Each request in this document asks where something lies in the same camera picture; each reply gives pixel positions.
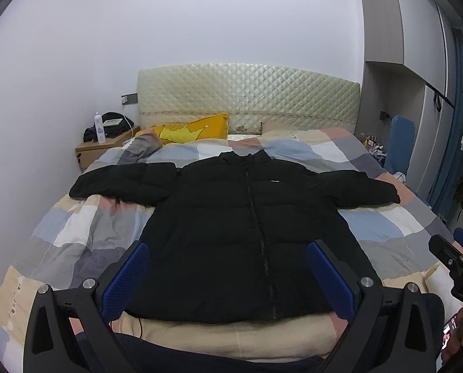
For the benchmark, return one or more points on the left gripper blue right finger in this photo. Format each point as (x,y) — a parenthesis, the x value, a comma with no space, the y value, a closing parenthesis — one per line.
(347,294)

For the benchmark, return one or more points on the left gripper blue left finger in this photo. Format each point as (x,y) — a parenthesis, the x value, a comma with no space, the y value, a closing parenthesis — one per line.
(108,295)

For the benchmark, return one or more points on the black puffer jacket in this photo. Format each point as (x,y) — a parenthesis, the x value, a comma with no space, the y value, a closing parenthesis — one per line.
(228,236)

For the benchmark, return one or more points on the blue curtain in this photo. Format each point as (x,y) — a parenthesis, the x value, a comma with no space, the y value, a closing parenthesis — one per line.
(443,190)

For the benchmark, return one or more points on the checkered patchwork duvet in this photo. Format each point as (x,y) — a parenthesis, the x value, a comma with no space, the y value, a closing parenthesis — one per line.
(77,239)

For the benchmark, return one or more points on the blue chair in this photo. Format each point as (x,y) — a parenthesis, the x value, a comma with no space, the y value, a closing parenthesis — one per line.
(400,145)

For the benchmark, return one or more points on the wooden nightstand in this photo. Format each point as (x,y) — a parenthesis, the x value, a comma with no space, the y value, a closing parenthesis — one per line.
(86,153)

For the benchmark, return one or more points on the white spray bottle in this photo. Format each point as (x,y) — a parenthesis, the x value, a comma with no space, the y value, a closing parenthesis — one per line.
(99,128)

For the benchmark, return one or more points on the black bag on nightstand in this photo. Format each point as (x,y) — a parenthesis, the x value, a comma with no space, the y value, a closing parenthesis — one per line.
(114,125)

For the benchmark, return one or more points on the yellow pillow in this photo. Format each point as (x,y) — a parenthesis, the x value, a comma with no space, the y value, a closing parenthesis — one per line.
(210,127)

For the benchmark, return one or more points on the cream quilted headboard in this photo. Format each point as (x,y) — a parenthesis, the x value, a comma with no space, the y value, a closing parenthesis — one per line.
(250,94)

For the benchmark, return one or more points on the grey wardrobe cabinet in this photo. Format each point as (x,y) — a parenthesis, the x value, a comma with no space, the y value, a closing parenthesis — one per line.
(409,71)

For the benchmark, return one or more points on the wall socket panel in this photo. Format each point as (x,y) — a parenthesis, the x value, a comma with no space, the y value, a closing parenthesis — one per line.
(129,99)

